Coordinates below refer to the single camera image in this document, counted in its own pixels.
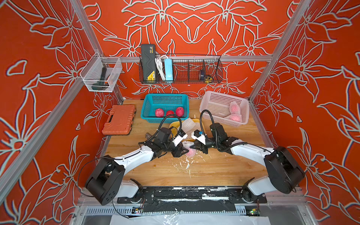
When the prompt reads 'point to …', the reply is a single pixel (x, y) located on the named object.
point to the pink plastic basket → (225, 109)
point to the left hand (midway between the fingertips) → (186, 147)
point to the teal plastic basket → (166, 102)
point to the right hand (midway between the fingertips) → (189, 145)
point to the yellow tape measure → (208, 79)
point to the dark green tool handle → (102, 84)
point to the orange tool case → (120, 120)
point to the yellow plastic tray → (176, 126)
